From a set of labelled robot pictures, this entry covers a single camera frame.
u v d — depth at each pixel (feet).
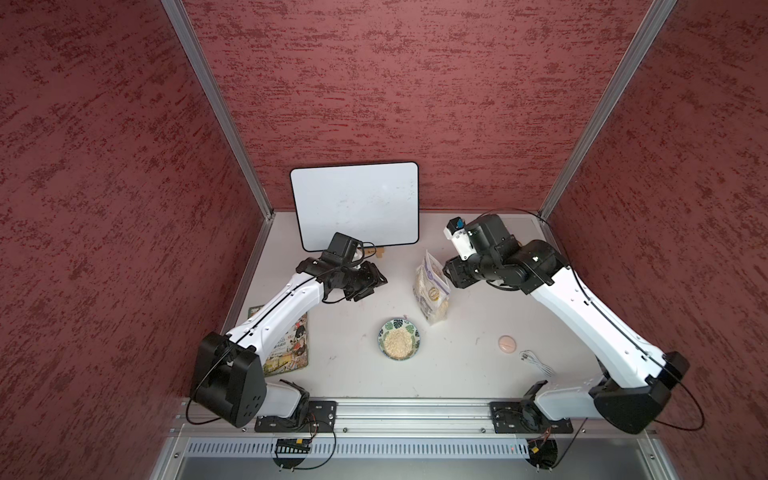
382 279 2.60
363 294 2.41
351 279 2.25
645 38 2.44
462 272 2.03
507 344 2.81
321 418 2.43
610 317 1.38
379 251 3.31
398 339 2.75
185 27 2.38
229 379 1.33
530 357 2.72
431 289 2.69
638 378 1.26
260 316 1.53
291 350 2.78
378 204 3.20
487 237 1.70
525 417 2.16
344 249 2.12
